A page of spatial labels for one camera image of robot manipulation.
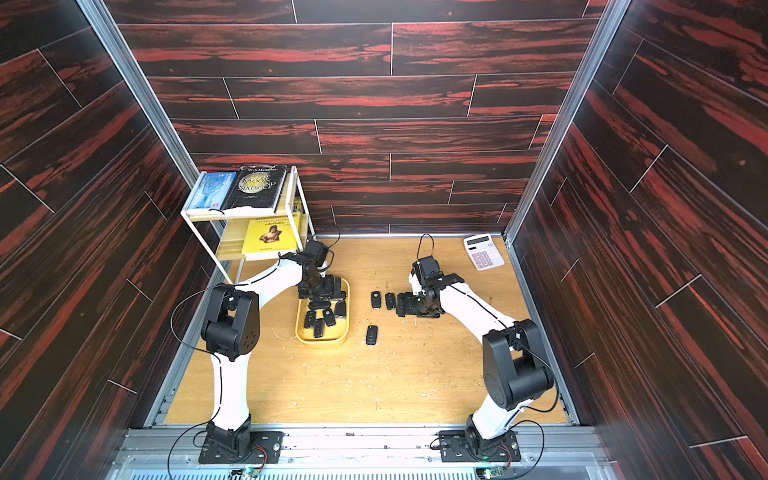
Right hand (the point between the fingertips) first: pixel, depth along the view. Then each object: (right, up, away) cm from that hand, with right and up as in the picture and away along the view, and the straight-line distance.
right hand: (415, 308), depth 92 cm
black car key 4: (-14, -9, +1) cm, 16 cm away
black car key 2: (-34, -4, +4) cm, 34 cm away
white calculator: (+29, +19, +23) cm, 41 cm away
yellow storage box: (-25, -9, +1) cm, 27 cm away
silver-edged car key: (-30, -7, +1) cm, 31 cm away
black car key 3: (-8, +1, +9) cm, 12 cm away
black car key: (-31, 0, +7) cm, 32 cm away
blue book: (-60, +35, -6) cm, 70 cm away
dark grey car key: (-24, -1, +7) cm, 26 cm away
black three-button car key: (-12, +1, +10) cm, 16 cm away
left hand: (-28, +4, +9) cm, 30 cm away
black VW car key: (-28, -4, +4) cm, 28 cm away
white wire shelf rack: (-60, +24, +7) cm, 65 cm away
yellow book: (-47, +23, +4) cm, 53 cm away
